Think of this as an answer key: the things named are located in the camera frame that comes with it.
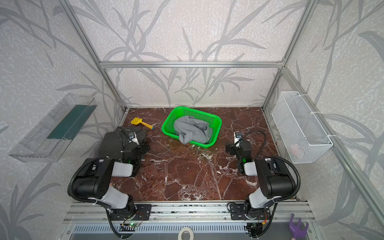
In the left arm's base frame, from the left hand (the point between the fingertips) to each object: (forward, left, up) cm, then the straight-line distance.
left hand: (140, 135), depth 94 cm
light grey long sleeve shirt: (+5, -32, +2) cm, 32 cm away
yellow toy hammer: (+17, +7, -6) cm, 19 cm away
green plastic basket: (+19, -18, 0) cm, 26 cm away
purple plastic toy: (-48, -84, -5) cm, 97 cm away
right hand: (+1, -61, -1) cm, 61 cm away
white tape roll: (-47, -32, -6) cm, 58 cm away
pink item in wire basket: (-15, -86, +13) cm, 88 cm away
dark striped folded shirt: (-4, +16, -4) cm, 17 cm away
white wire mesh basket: (-16, -82, +28) cm, 88 cm away
